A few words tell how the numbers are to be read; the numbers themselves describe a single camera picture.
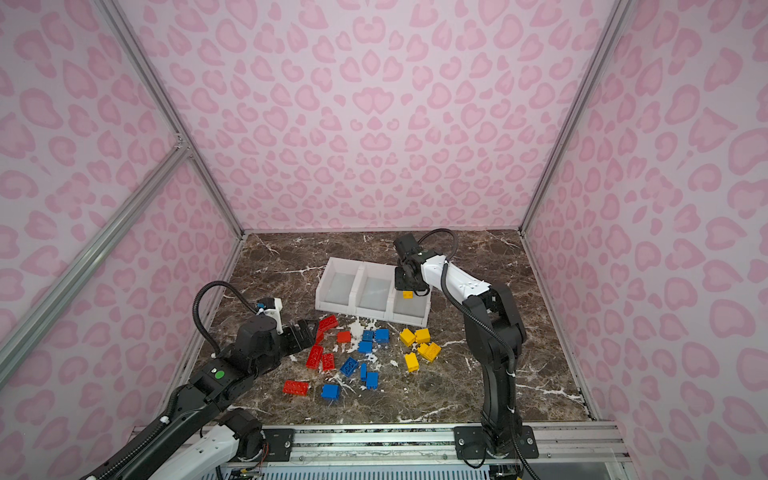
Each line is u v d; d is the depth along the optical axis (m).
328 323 0.93
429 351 0.88
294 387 0.82
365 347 0.90
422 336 0.90
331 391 0.80
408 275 0.71
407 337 0.89
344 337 0.91
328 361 0.86
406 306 0.96
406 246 0.77
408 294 0.97
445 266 0.63
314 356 0.86
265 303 0.69
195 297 1.00
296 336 0.68
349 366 0.86
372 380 0.84
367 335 0.90
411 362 0.84
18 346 0.50
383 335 0.93
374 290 1.02
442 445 0.75
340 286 1.03
